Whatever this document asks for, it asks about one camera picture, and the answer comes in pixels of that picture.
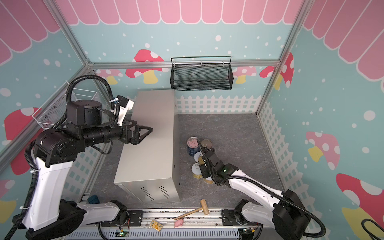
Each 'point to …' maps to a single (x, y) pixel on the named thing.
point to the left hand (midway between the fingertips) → (142, 130)
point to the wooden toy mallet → (204, 207)
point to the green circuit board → (122, 234)
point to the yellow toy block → (156, 225)
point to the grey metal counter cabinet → (147, 170)
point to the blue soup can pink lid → (193, 146)
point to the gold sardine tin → (200, 161)
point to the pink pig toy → (178, 222)
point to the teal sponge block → (93, 199)
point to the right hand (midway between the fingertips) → (203, 165)
